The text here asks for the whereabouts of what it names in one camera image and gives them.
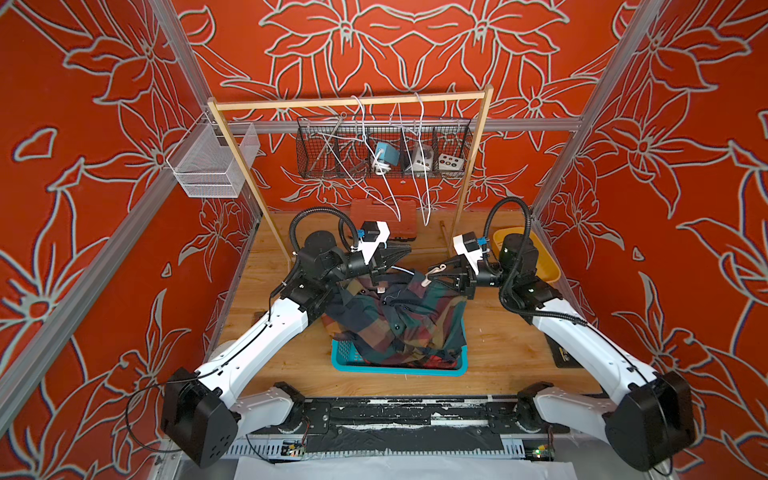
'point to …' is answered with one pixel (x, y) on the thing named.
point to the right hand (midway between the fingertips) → (427, 277)
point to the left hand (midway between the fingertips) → (407, 247)
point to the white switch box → (423, 158)
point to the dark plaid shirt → (402, 323)
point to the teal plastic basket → (346, 358)
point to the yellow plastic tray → (547, 270)
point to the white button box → (450, 163)
